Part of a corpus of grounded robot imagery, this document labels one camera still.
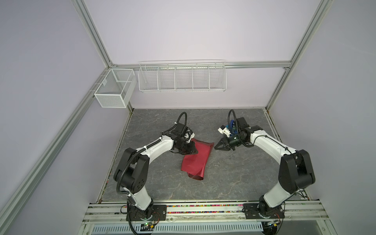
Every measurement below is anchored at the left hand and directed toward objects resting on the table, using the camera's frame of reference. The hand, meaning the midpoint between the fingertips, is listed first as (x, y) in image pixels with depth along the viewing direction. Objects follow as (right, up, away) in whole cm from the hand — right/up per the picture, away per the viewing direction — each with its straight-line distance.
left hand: (196, 154), depth 85 cm
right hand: (+11, +3, -3) cm, 12 cm away
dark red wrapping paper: (-1, -5, -2) cm, 6 cm away
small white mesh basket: (-56, +41, +15) cm, 72 cm away
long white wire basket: (-11, +51, +13) cm, 53 cm away
